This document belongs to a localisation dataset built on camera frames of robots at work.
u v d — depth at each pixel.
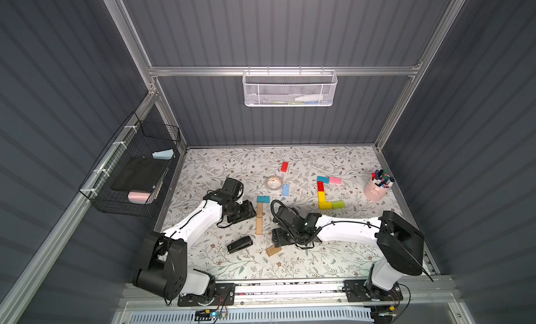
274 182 1.05
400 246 0.45
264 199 0.99
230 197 0.69
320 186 1.02
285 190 1.02
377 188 0.91
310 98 0.91
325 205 0.96
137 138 0.80
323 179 1.05
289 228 0.65
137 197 0.66
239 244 0.84
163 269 0.42
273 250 0.82
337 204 0.96
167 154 0.83
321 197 0.99
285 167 1.12
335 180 1.05
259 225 0.91
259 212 0.88
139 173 0.68
